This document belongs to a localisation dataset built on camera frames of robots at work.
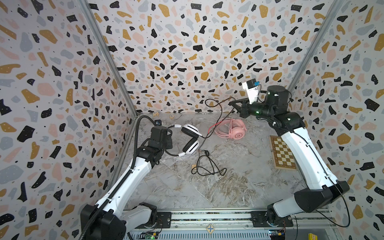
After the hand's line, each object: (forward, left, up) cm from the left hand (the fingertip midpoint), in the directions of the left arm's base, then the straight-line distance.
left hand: (165, 135), depth 79 cm
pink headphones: (+18, -40, -17) cm, 47 cm away
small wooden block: (-7, -14, -22) cm, 28 cm away
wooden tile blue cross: (+37, +4, -24) cm, 44 cm away
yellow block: (-44, -69, -21) cm, 84 cm away
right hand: (+3, -32, +21) cm, 38 cm away
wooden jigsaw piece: (+38, +17, -24) cm, 48 cm away
